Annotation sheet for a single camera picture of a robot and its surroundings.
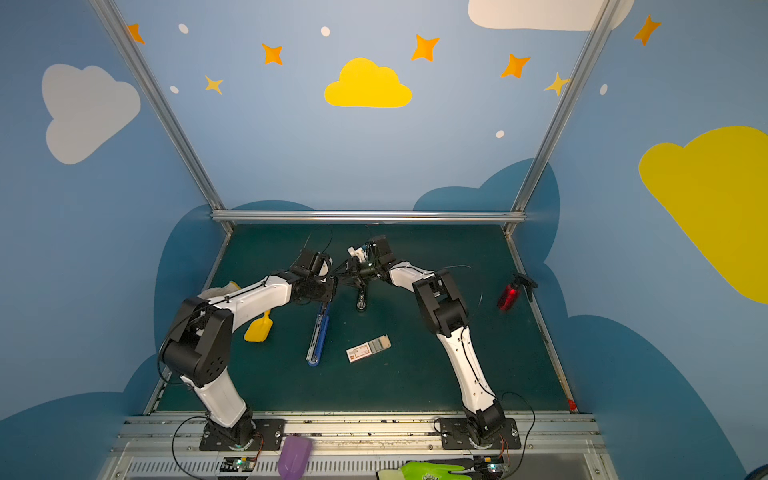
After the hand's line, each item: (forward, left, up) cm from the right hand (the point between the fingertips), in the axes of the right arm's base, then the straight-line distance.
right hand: (336, 275), depth 97 cm
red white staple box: (-22, -12, -7) cm, 26 cm away
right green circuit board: (-48, -45, -9) cm, 66 cm away
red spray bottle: (-3, -57, 0) cm, 57 cm away
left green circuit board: (-51, +16, -7) cm, 55 cm away
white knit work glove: (-4, +41, -7) cm, 42 cm away
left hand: (-5, -1, -1) cm, 5 cm away
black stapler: (-6, -9, -6) cm, 12 cm away
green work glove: (-50, -26, -7) cm, 57 cm away
